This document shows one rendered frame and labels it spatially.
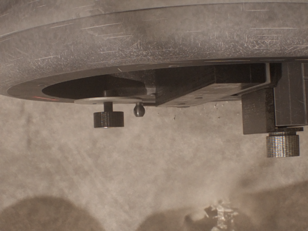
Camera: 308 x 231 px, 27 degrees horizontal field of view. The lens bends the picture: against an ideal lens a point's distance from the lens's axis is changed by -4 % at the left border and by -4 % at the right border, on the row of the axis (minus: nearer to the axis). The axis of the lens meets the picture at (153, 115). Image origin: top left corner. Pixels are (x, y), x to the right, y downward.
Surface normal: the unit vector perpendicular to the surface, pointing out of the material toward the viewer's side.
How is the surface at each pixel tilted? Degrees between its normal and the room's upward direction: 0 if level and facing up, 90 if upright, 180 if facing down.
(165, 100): 86
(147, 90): 51
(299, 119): 4
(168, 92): 86
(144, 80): 27
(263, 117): 86
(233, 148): 0
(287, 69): 4
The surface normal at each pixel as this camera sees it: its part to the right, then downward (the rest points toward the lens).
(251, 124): -0.99, 0.03
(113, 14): -0.36, 0.21
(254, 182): 0.11, -0.05
